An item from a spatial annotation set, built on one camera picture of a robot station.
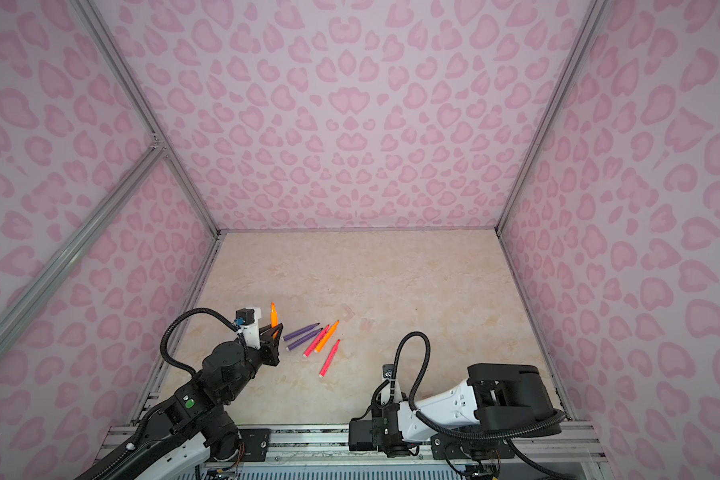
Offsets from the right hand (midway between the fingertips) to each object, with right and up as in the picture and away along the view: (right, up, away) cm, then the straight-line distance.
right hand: (388, 402), depth 81 cm
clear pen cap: (-12, +21, +17) cm, 29 cm away
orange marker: (-28, +25, -8) cm, 38 cm away
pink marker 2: (-17, +9, +7) cm, 20 cm away
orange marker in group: (-18, +14, +11) cm, 25 cm away
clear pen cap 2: (-6, +18, +14) cm, 24 cm away
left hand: (-27, +23, -6) cm, 36 cm away
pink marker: (-21, +14, +10) cm, 27 cm away
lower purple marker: (-25, +14, +10) cm, 31 cm away
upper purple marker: (-27, +16, +12) cm, 33 cm away
